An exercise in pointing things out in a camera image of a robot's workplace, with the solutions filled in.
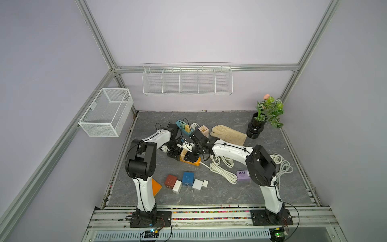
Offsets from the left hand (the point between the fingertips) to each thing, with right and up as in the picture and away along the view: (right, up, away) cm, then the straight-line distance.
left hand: (184, 153), depth 94 cm
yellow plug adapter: (+2, +16, +9) cm, 18 cm away
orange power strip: (+8, -5, -5) cm, 11 cm away
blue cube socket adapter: (+4, -11, -13) cm, 18 cm away
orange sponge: (-14, -17, -11) cm, 25 cm away
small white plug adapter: (+13, -15, -11) cm, 23 cm away
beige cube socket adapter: (+1, +2, -8) cm, 8 cm away
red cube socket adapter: (-6, -12, -14) cm, 19 cm away
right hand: (+2, +1, -4) cm, 5 cm away
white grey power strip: (+6, +18, +15) cm, 24 cm away
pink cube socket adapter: (+13, +15, +5) cm, 21 cm away
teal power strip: (-6, +19, +17) cm, 26 cm away
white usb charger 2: (+9, -15, -11) cm, 21 cm away
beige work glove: (+29, +12, +13) cm, 34 cm away
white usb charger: (-2, -15, -15) cm, 21 cm away
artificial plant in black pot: (+52, +27, -3) cm, 59 cm away
